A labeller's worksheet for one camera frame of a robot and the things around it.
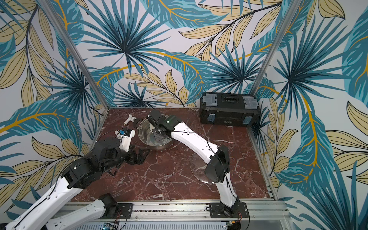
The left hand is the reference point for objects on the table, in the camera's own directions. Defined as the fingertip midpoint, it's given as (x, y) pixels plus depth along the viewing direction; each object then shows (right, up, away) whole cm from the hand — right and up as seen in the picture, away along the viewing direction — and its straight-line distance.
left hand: (141, 151), depth 66 cm
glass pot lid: (+28, -15, +22) cm, 39 cm away
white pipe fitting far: (-22, +16, +43) cm, 51 cm away
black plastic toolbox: (+51, +22, +34) cm, 66 cm away
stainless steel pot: (-6, +3, +35) cm, 35 cm away
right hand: (+7, +7, +14) cm, 18 cm away
